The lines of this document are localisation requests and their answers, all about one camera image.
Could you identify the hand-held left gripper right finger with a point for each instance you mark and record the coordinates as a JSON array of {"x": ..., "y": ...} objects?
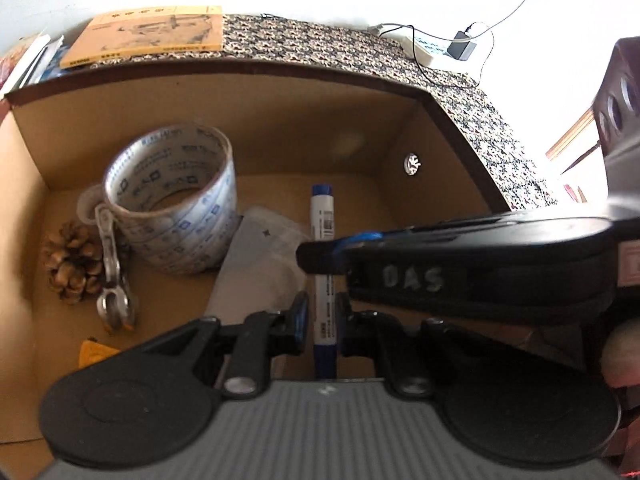
[{"x": 343, "y": 322}]

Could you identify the metal carabiner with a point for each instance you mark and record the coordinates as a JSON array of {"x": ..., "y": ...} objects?
[{"x": 107, "y": 240}]

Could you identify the white marker with blue cap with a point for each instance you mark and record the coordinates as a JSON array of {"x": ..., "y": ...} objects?
[{"x": 324, "y": 210}]

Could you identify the yellow card piece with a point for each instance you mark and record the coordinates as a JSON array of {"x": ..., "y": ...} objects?
[{"x": 95, "y": 352}]

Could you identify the pine cone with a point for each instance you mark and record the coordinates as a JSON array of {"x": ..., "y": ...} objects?
[{"x": 67, "y": 265}]

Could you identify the stack of books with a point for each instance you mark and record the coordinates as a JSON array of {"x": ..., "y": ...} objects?
[{"x": 25, "y": 60}]

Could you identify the white power strip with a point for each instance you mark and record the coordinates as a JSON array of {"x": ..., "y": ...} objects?
[{"x": 430, "y": 54}]

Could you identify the black power adapter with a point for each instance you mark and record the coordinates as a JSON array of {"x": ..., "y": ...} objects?
[{"x": 462, "y": 46}]

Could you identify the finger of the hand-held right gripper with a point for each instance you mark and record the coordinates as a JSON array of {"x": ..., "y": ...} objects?
[{"x": 325, "y": 257}]

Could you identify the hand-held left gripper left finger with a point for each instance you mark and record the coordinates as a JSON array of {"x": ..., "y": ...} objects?
[{"x": 300, "y": 320}]

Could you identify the yellow book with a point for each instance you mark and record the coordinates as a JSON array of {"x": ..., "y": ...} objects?
[{"x": 145, "y": 35}]

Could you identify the brown cardboard box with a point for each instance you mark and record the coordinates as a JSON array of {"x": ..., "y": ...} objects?
[{"x": 300, "y": 110}]

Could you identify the clear plastic case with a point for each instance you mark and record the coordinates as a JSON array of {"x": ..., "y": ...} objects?
[{"x": 260, "y": 260}]

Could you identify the printed clear tape roll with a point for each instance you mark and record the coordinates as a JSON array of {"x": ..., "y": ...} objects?
[{"x": 200, "y": 220}]

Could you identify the wooden door frame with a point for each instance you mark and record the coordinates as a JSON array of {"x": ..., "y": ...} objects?
[{"x": 572, "y": 137}]

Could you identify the person's right hand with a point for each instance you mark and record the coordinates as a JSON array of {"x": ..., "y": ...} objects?
[{"x": 620, "y": 355}]

